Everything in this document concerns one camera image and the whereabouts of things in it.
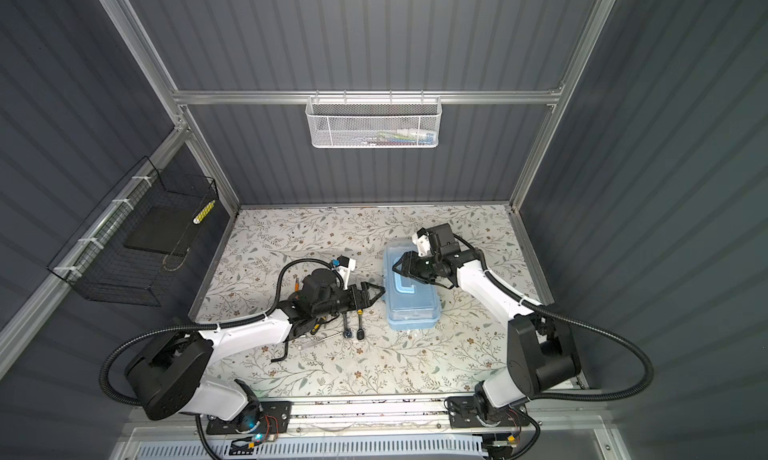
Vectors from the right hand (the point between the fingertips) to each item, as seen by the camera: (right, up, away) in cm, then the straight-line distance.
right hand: (402, 271), depth 85 cm
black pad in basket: (-60, +12, -10) cm, 62 cm away
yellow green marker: (-55, +17, -4) cm, 57 cm away
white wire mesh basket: (-10, +58, +39) cm, 70 cm away
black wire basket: (-66, +7, -13) cm, 68 cm away
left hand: (-7, -5, -3) cm, 9 cm away
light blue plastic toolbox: (+3, -9, 0) cm, 10 cm away
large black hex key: (-33, -23, -1) cm, 41 cm away
